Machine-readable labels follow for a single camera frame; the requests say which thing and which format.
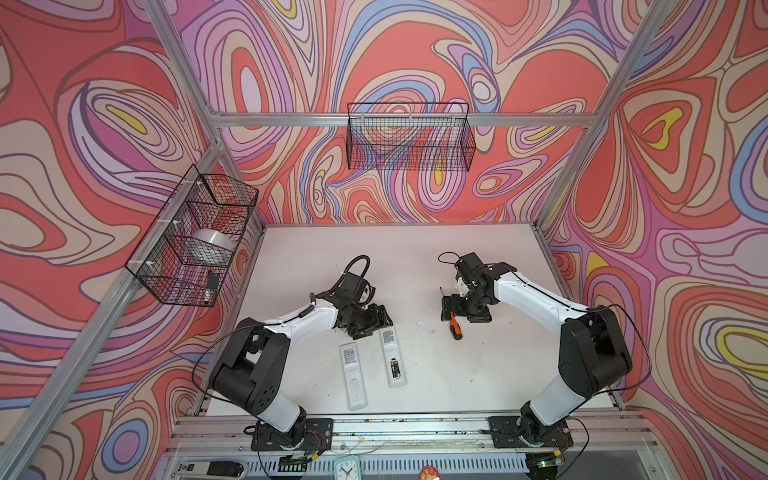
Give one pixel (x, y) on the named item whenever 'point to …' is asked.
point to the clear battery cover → (425, 327)
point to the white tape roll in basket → (215, 237)
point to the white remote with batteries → (395, 370)
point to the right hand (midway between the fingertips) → (460, 324)
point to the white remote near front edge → (355, 389)
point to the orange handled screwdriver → (454, 325)
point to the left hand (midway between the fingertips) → (387, 325)
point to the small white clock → (347, 468)
